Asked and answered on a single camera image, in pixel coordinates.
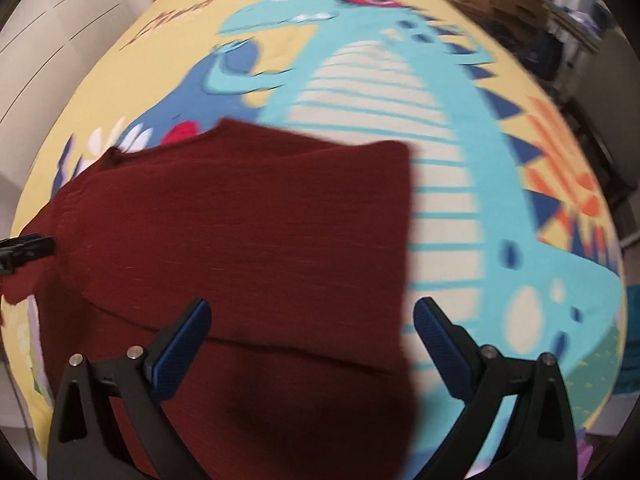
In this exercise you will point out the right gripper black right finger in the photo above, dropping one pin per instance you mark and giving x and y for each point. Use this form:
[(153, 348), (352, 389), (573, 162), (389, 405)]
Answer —
[(539, 441)]

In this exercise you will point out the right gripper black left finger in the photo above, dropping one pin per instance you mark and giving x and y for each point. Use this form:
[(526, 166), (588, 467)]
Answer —
[(85, 439)]

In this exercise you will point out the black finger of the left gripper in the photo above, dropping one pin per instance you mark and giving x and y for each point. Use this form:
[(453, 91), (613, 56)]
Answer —
[(18, 251)]

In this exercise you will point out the dark red knitted sweater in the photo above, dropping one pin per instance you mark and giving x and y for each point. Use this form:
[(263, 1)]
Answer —
[(298, 245)]

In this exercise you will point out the white wardrobe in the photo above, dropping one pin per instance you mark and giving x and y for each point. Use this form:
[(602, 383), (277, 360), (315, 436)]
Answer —
[(47, 48)]

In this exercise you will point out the dinosaur print bed sheet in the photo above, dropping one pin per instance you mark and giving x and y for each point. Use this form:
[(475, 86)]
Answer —
[(509, 231)]

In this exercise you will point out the grey chair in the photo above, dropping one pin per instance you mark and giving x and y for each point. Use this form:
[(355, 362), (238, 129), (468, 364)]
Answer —
[(604, 111)]

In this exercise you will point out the dark blue bag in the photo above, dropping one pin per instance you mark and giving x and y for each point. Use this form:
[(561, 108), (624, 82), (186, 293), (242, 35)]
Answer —
[(543, 56)]

